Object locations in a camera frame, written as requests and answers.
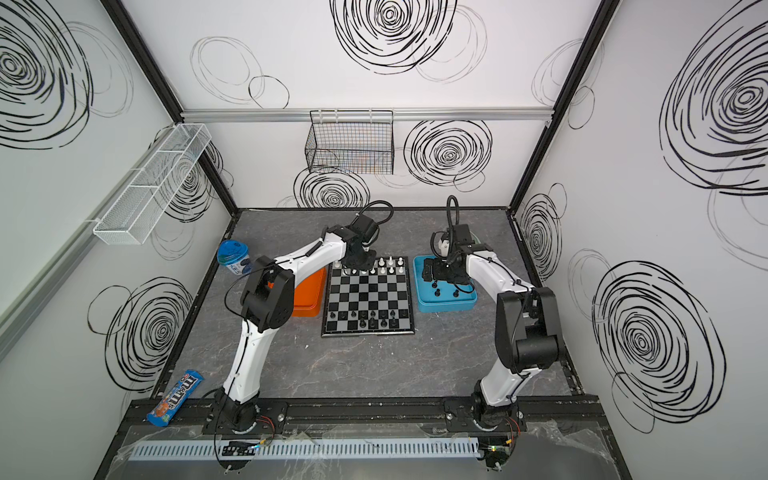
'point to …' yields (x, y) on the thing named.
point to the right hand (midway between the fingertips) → (434, 273)
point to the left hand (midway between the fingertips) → (371, 263)
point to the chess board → (372, 302)
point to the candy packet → (171, 402)
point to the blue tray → (439, 296)
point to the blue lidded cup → (231, 253)
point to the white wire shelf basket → (137, 210)
